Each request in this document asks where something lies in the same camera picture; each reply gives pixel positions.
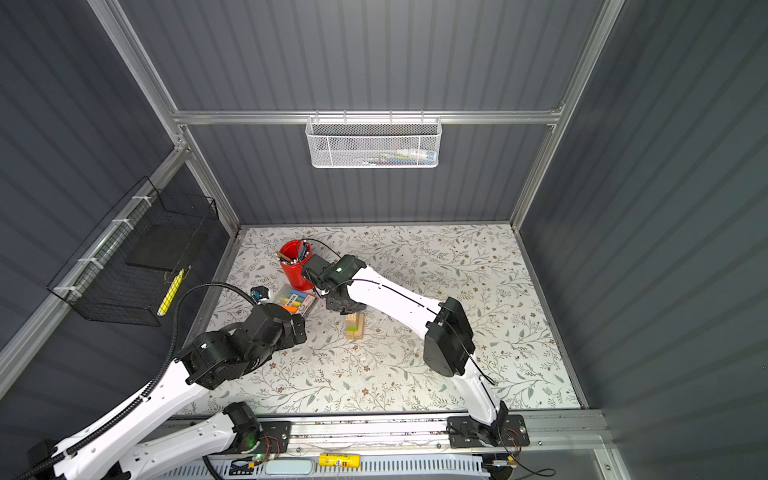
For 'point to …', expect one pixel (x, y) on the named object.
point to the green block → (352, 328)
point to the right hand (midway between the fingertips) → (346, 307)
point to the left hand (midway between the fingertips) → (291, 325)
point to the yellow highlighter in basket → (171, 293)
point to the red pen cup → (293, 255)
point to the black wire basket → (127, 268)
